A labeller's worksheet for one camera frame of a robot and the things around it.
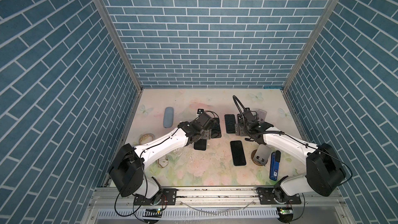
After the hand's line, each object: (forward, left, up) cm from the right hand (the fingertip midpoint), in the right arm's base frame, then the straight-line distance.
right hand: (243, 125), depth 90 cm
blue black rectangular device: (-17, -16, -5) cm, 24 cm away
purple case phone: (-13, +3, -10) cm, 17 cm away
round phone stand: (-16, -8, -5) cm, 19 cm away
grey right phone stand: (+9, -12, -2) cm, 16 cm away
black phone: (-14, +24, 0) cm, 27 cm away
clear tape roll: (-22, +44, -6) cm, 49 cm away
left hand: (-7, +22, +3) cm, 23 cm away
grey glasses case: (+8, +49, -8) cm, 50 cm away
